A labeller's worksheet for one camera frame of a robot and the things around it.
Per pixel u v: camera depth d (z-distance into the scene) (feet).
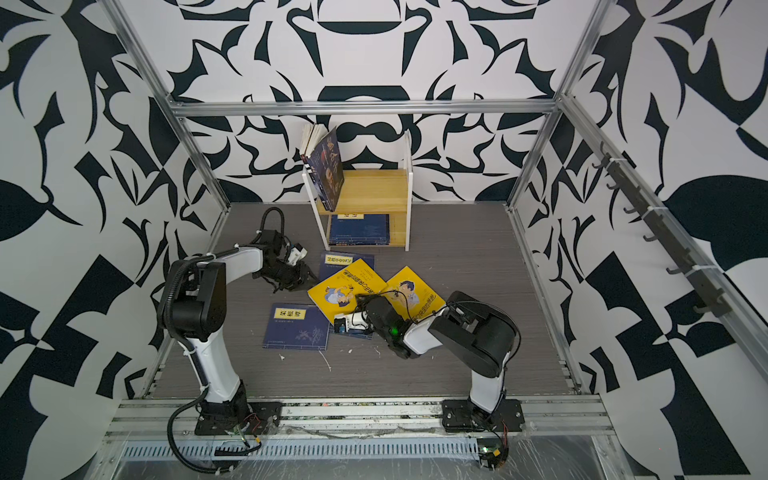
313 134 2.66
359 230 3.44
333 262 3.34
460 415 2.44
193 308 1.71
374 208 3.00
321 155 2.65
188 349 1.77
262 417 2.43
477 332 1.63
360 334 2.85
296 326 2.93
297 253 3.08
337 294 3.06
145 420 2.52
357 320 2.57
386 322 2.31
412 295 3.08
